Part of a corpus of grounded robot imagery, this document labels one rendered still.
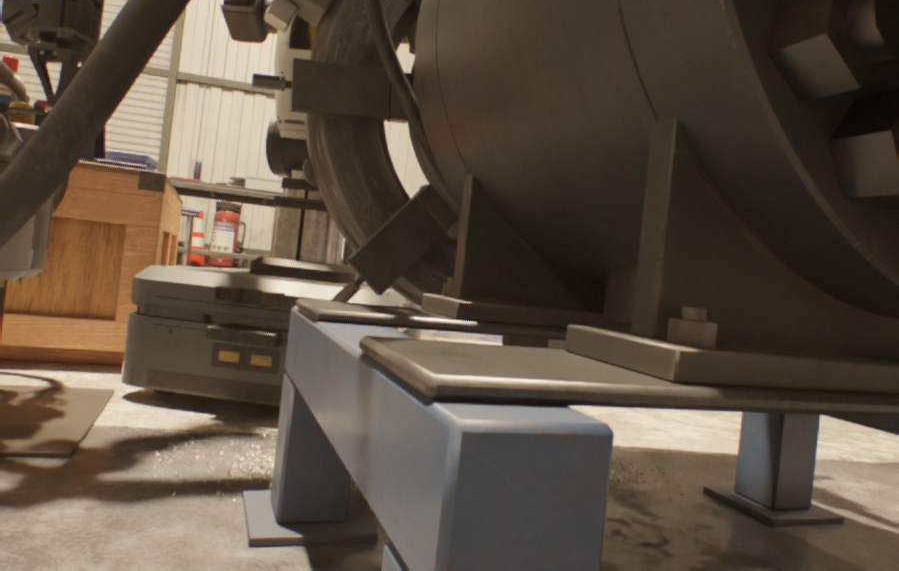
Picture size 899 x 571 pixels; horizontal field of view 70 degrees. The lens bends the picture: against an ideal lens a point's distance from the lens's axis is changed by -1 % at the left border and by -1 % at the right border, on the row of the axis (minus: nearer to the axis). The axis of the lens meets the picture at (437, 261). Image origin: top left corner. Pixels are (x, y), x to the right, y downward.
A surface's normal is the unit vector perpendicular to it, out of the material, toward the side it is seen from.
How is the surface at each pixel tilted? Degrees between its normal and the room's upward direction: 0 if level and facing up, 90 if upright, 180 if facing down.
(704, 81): 124
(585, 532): 90
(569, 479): 90
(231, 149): 90
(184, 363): 90
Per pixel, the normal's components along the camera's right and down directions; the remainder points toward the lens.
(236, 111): 0.22, 0.00
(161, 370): -0.08, -0.03
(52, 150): 0.38, 0.33
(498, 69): -0.91, 0.26
